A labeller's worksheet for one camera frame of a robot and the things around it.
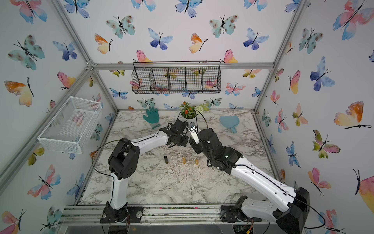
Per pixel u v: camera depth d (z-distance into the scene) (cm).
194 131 59
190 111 99
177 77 98
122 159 52
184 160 90
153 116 117
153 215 75
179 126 77
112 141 53
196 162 90
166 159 89
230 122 112
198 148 63
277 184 42
